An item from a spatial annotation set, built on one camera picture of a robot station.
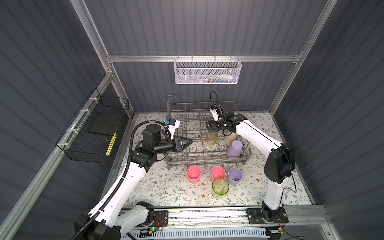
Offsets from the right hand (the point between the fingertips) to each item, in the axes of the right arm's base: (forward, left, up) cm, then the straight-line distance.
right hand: (214, 124), depth 90 cm
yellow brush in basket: (-25, +51, +11) cm, 58 cm away
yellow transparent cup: (-6, +2, -7) cm, 9 cm away
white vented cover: (-53, +27, -18) cm, 62 cm away
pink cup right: (-23, -1, -16) cm, 28 cm away
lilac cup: (-15, -10, -4) cm, 19 cm away
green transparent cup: (-33, -2, -14) cm, 36 cm away
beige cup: (-4, -10, -9) cm, 14 cm away
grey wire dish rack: (+27, +14, -21) cm, 37 cm away
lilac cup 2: (-26, -11, -15) cm, 32 cm away
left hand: (-20, +13, +12) cm, 27 cm away
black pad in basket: (-9, +58, +14) cm, 60 cm away
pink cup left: (-24, +13, -15) cm, 32 cm away
